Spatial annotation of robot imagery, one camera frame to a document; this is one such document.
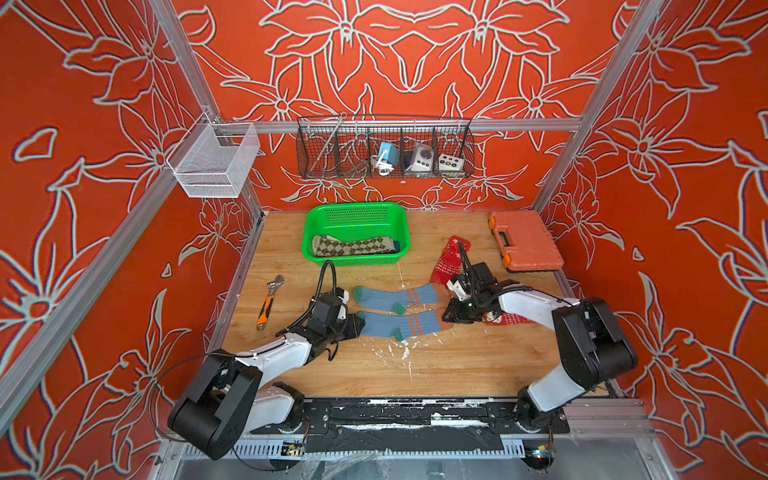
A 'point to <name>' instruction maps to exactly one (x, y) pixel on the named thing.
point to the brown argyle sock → (328, 246)
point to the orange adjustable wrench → (264, 313)
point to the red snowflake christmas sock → (449, 264)
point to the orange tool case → (525, 242)
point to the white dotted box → (450, 163)
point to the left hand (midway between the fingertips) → (364, 322)
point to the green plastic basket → (356, 233)
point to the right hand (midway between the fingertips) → (440, 317)
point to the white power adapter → (423, 159)
